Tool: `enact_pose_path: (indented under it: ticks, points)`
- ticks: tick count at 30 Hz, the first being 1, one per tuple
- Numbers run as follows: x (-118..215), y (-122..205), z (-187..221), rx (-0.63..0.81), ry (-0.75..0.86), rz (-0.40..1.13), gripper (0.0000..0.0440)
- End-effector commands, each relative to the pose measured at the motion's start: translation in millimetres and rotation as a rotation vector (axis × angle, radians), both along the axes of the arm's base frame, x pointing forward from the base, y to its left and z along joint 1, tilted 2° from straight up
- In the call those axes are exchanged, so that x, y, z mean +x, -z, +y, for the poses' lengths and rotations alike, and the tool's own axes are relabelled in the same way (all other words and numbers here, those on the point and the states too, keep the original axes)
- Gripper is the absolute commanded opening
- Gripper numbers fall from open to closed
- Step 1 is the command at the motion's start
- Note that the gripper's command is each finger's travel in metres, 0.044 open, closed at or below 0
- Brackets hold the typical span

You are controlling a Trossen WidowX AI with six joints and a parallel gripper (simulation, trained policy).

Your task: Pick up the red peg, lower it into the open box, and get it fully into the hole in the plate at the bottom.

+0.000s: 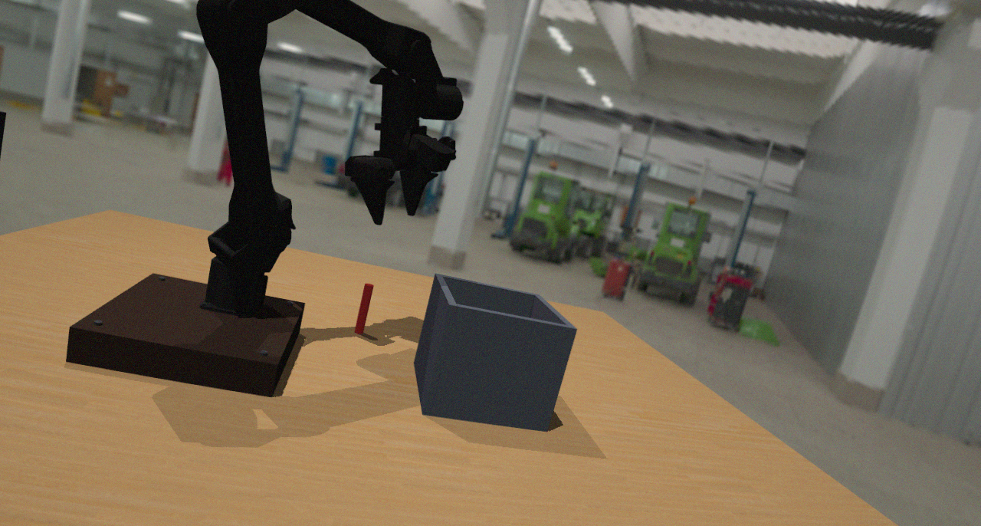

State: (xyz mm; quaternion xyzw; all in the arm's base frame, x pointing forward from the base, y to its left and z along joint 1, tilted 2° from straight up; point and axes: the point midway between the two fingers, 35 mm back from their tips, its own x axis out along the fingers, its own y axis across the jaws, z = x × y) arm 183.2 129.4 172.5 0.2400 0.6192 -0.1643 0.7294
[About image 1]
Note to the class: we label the dark red peg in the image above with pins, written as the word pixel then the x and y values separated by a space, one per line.
pixel 363 308

